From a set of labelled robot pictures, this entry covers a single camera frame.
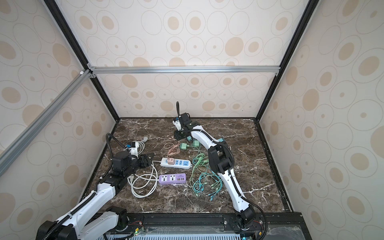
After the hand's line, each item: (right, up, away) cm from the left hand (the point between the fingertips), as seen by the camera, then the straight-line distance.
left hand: (153, 152), depth 82 cm
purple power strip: (+9, -16, +4) cm, 18 cm away
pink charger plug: (+8, -6, +8) cm, 13 cm away
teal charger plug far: (+19, +7, +12) cm, 24 cm away
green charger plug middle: (+23, +3, +20) cm, 30 cm away
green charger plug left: (+15, +2, +20) cm, 25 cm away
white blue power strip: (+13, -8, +11) cm, 18 cm away
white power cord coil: (-7, -19, +4) cm, 21 cm away
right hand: (+10, +9, +21) cm, 25 cm away
